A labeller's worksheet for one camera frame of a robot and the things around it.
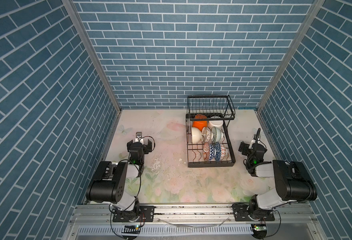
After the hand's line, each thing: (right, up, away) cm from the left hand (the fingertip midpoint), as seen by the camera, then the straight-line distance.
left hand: (143, 139), depth 93 cm
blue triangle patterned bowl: (+45, -6, -4) cm, 46 cm away
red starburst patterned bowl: (+39, +3, -1) cm, 39 cm away
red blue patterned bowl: (+40, -8, +1) cm, 41 cm away
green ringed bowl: (+46, +3, +1) cm, 46 cm away
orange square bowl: (+37, +10, +9) cm, 39 cm away
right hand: (+69, -3, +1) cm, 69 cm away
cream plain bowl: (+33, +2, +1) cm, 33 cm away
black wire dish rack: (+50, +22, +3) cm, 54 cm away
